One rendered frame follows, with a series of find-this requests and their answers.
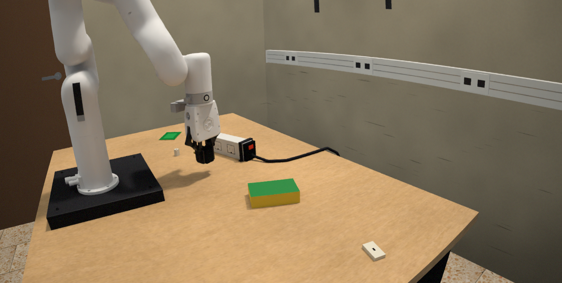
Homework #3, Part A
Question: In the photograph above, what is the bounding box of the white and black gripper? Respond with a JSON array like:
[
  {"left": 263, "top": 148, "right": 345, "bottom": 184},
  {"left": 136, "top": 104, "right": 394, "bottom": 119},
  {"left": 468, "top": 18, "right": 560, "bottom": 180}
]
[{"left": 184, "top": 100, "right": 220, "bottom": 164}]

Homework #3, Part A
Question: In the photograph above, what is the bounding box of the black charger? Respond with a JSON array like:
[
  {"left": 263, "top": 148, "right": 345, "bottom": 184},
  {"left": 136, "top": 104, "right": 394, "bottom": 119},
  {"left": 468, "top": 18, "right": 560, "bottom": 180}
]
[{"left": 202, "top": 146, "right": 214, "bottom": 164}]

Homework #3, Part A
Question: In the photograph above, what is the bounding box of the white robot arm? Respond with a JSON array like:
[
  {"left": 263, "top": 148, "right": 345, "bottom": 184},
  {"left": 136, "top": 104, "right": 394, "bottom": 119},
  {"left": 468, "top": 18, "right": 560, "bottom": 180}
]
[{"left": 48, "top": 0, "right": 213, "bottom": 195}]

